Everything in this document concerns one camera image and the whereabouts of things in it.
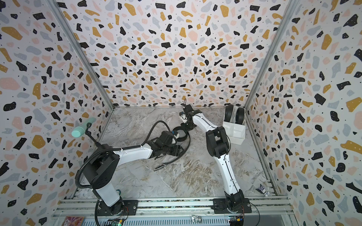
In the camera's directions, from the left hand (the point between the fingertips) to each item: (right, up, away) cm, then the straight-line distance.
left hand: (183, 148), depth 90 cm
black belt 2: (+33, +24, +17) cm, 44 cm away
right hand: (+2, +12, +16) cm, 20 cm away
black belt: (+42, +21, +17) cm, 50 cm away
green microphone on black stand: (-47, +14, -23) cm, 54 cm away
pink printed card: (-53, -31, -21) cm, 65 cm away
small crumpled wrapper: (+44, -20, -12) cm, 50 cm away
